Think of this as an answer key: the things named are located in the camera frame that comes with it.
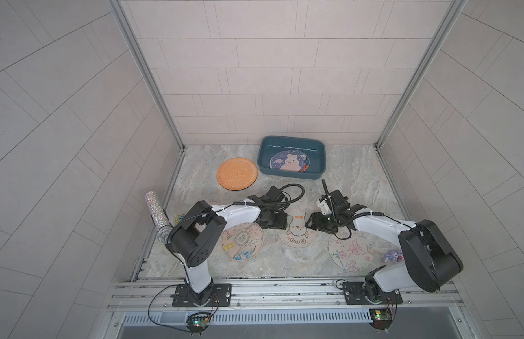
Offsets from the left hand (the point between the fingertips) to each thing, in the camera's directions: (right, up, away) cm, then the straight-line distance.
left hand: (285, 224), depth 89 cm
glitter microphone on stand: (-42, +10, -23) cm, 49 cm away
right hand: (+10, 0, -1) cm, 10 cm away
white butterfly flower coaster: (+25, -8, -8) cm, 27 cm away
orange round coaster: (-23, +21, +16) cm, 35 cm away
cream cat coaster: (+4, -3, -4) cm, 6 cm away
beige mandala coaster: (-17, -5, -6) cm, 19 cm away
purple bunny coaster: (+4, +27, +20) cm, 34 cm away
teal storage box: (-7, +36, +24) cm, 44 cm away
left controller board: (-29, -23, -24) cm, 44 cm away
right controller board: (+30, -24, -21) cm, 44 cm away
